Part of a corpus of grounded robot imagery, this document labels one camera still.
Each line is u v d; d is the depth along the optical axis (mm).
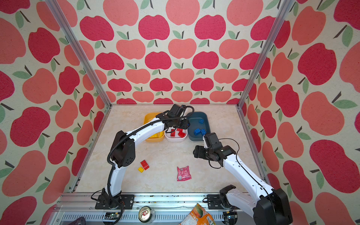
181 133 1008
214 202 732
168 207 731
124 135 552
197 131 1008
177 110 720
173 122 703
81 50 877
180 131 1016
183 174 821
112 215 716
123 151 538
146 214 616
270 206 385
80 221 660
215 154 576
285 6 693
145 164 860
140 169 855
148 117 1088
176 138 978
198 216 686
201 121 1079
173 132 1016
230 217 727
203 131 1014
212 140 627
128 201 748
